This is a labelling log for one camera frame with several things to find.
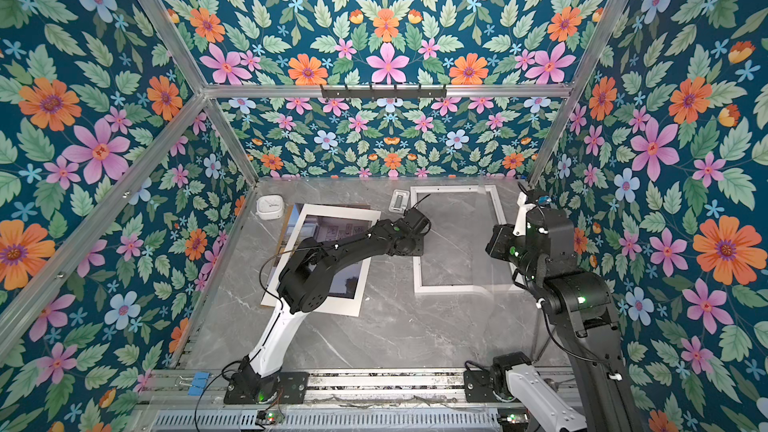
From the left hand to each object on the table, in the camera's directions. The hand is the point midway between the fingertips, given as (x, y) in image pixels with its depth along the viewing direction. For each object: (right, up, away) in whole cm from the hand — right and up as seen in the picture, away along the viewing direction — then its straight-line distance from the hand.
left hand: (423, 242), depth 96 cm
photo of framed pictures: (-32, +4, +8) cm, 33 cm away
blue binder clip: (-58, -33, -21) cm, 70 cm away
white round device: (-55, +12, +11) cm, 58 cm away
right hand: (+14, +8, -33) cm, 37 cm away
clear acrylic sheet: (+16, +9, +15) cm, 24 cm away
